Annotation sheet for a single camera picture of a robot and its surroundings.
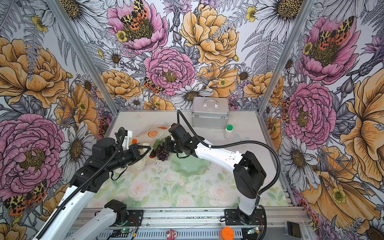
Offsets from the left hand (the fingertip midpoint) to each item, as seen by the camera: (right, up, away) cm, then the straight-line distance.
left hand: (150, 153), depth 69 cm
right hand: (+4, -1, +11) cm, 12 cm away
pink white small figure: (+10, -35, -2) cm, 37 cm away
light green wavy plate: (+17, -12, +23) cm, 31 cm away
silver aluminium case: (+30, +21, +36) cm, 52 cm away
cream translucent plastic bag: (-3, -6, +3) cm, 7 cm away
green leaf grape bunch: (+1, +1, +11) cm, 11 cm away
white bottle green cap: (+41, +7, +33) cm, 54 cm away
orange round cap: (+33, -32, -6) cm, 46 cm away
